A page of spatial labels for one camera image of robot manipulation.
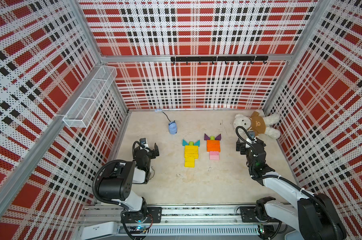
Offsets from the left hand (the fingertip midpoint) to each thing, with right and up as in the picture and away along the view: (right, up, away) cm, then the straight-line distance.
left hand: (150, 144), depth 94 cm
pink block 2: (+42, -9, +3) cm, 43 cm away
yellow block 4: (+25, -10, -1) cm, 27 cm away
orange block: (+42, 0, +7) cm, 42 cm away
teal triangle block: (+22, -1, +7) cm, 23 cm away
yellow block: (+27, -3, +5) cm, 28 cm away
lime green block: (+27, 0, +7) cm, 28 cm away
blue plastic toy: (+14, +10, +7) cm, 19 cm away
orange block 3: (+42, -3, +4) cm, 42 cm away
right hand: (+61, +5, -8) cm, 61 cm away
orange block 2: (+42, -2, +6) cm, 42 cm away
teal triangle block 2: (+31, -1, +7) cm, 32 cm away
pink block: (+42, -6, +2) cm, 42 cm away
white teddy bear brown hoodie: (+73, +13, +7) cm, 75 cm away
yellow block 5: (+26, -13, -3) cm, 29 cm away
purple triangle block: (+37, +4, +8) cm, 38 cm away
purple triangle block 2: (+46, +4, +7) cm, 46 cm away
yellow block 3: (+26, -8, -1) cm, 27 cm away
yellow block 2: (+26, -5, +3) cm, 27 cm away
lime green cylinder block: (+41, +3, +8) cm, 42 cm away
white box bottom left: (-15, -34, -29) cm, 47 cm away
